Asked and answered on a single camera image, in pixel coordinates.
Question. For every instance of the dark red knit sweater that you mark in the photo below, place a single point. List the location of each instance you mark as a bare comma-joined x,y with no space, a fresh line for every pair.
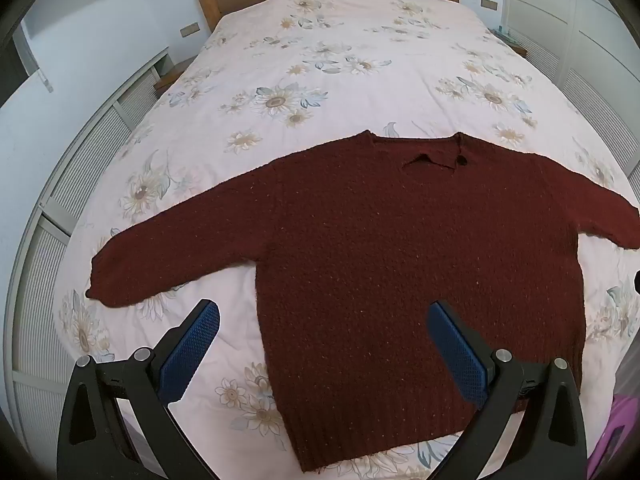
390,270

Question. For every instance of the wooden nightstand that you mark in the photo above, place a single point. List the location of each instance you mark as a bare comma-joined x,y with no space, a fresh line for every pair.
520,50
170,77

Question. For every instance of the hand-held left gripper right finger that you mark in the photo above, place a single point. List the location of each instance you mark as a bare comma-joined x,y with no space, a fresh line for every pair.
460,355

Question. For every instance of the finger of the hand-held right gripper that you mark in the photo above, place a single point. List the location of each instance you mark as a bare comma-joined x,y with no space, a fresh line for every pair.
637,281

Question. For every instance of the white louvered cabinet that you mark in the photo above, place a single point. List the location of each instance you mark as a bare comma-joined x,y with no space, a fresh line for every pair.
75,175

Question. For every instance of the white wardrobe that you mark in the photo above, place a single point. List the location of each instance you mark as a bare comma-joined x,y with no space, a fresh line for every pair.
570,25

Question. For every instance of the floral bedspread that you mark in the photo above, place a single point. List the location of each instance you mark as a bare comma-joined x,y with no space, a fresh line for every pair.
325,90

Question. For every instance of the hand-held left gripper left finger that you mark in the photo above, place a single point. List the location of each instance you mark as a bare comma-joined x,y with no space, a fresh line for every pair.
192,345

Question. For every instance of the beige wall switch plate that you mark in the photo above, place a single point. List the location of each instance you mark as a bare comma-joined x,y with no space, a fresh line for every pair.
488,3
189,29

